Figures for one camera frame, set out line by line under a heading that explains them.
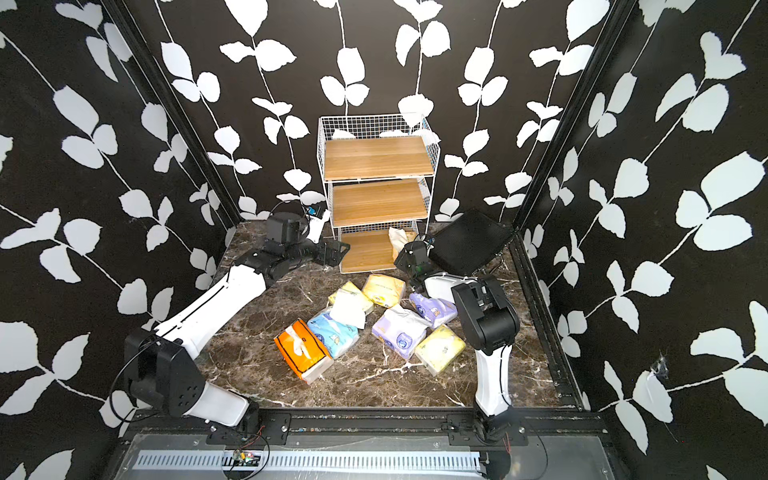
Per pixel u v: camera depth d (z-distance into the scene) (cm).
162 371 41
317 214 70
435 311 91
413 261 80
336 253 73
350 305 93
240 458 70
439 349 84
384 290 95
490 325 53
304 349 80
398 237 107
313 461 70
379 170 76
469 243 137
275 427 74
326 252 72
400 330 85
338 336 86
